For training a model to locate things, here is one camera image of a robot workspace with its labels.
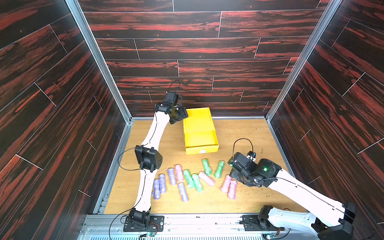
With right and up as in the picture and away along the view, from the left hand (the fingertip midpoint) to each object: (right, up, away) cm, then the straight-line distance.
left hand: (185, 116), depth 94 cm
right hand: (+26, -30, -19) cm, 44 cm away
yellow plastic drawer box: (+9, -10, -5) cm, 14 cm away
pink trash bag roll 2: (+15, -39, -7) cm, 42 cm away
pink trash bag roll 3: (+27, -42, -11) cm, 51 cm away
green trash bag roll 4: (+21, -33, -3) cm, 39 cm away
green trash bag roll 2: (+7, -39, -8) cm, 41 cm away
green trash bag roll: (+3, -37, -7) cm, 38 cm away
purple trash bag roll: (-15, -44, -12) cm, 48 cm away
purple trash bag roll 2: (-13, -41, -9) cm, 44 cm away
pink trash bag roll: (-4, -34, -5) cm, 35 cm away
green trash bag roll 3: (+13, -32, -3) cm, 34 cm away
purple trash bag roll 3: (-8, -36, -5) cm, 38 cm away
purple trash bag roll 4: (0, -44, -12) cm, 45 cm away
